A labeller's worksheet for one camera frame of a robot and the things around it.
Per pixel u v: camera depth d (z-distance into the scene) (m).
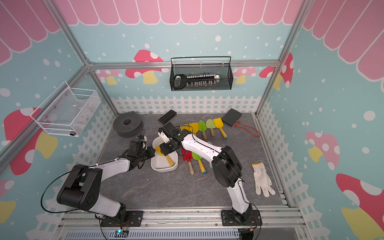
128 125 1.07
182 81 0.89
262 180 0.84
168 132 0.69
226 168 0.50
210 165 0.50
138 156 0.74
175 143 0.63
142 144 0.77
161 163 0.93
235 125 1.13
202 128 1.09
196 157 0.97
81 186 0.45
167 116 1.17
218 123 1.13
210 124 1.13
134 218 0.75
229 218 0.74
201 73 0.93
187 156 0.97
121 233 0.73
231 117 1.19
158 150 0.84
